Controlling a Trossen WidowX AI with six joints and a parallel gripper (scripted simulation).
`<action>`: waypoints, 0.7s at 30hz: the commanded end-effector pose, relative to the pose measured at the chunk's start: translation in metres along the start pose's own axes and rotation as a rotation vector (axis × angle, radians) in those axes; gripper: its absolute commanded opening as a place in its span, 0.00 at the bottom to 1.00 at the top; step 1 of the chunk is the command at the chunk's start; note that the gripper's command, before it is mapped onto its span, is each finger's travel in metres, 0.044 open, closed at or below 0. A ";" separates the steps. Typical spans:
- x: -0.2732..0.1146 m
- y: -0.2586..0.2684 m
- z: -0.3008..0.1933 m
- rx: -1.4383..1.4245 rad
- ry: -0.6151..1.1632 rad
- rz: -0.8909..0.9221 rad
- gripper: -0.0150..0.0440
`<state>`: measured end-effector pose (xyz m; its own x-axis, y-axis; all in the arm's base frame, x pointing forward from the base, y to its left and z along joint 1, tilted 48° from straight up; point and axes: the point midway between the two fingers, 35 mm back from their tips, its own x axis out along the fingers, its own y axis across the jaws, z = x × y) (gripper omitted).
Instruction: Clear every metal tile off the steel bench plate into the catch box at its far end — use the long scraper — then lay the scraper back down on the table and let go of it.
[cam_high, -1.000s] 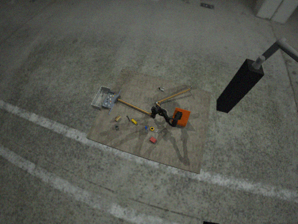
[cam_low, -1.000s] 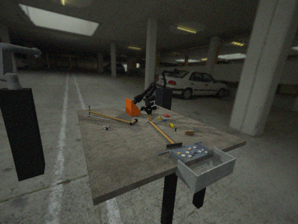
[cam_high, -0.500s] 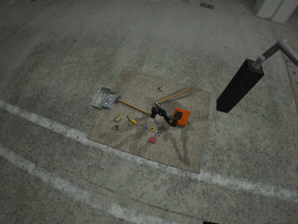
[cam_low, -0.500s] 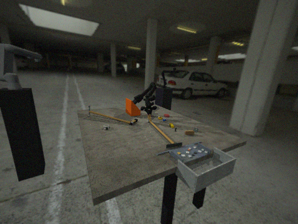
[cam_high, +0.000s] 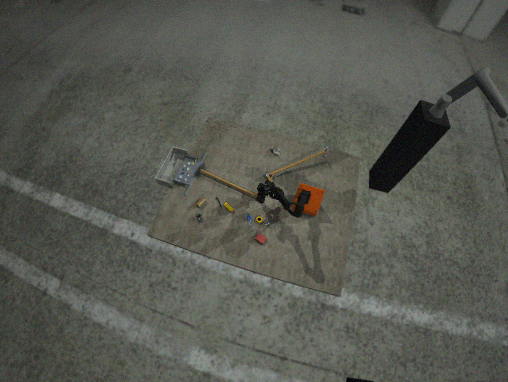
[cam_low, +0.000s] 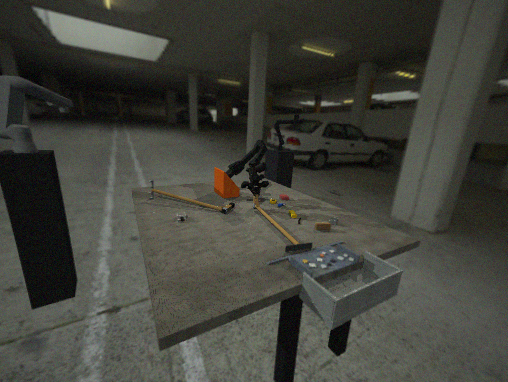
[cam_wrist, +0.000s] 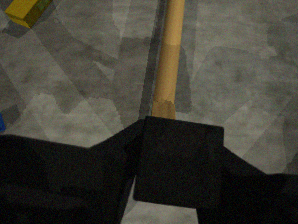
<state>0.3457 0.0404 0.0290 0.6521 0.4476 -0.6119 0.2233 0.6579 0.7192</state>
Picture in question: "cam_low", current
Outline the tan wooden pole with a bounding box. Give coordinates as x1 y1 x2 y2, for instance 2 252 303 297
253 187 312 252

